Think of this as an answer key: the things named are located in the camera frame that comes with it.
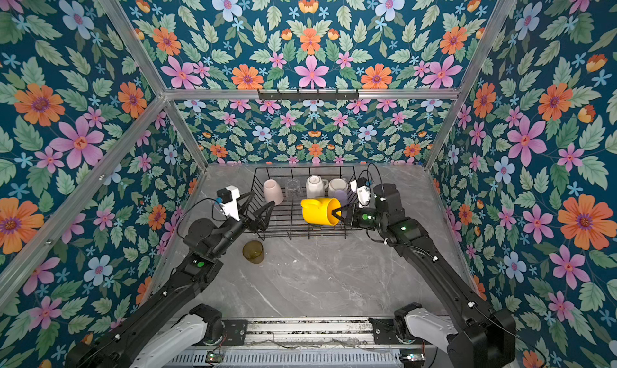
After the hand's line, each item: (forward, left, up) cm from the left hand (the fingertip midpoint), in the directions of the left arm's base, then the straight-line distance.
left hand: (263, 198), depth 69 cm
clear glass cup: (+20, -6, -22) cm, 31 cm away
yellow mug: (-5, -16, -2) cm, 17 cm away
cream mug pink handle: (+18, +2, -20) cm, 27 cm away
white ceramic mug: (+18, -15, -18) cm, 30 cm away
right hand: (-2, -22, -4) cm, 22 cm away
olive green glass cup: (-3, +9, -28) cm, 30 cm away
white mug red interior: (+22, -25, -22) cm, 40 cm away
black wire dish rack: (+20, -10, -28) cm, 36 cm away
